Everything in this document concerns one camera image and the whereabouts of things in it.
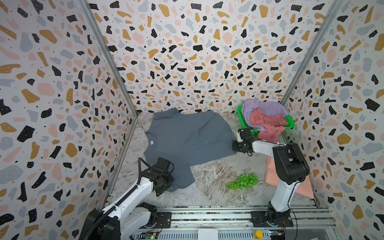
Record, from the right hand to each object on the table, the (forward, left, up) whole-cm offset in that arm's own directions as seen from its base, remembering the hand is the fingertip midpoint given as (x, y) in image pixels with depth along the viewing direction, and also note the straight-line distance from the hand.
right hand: (231, 143), depth 101 cm
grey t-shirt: (+5, +32, -3) cm, 33 cm away
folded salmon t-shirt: (-30, -35, +2) cm, 46 cm away
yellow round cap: (-50, -6, +3) cm, 51 cm away
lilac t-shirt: (+31, -34, +3) cm, 46 cm away
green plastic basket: (+18, -44, +4) cm, 48 cm away
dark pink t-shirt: (+13, -31, +4) cm, 34 cm away
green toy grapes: (-25, -5, +1) cm, 26 cm away
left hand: (-26, +36, +2) cm, 44 cm away
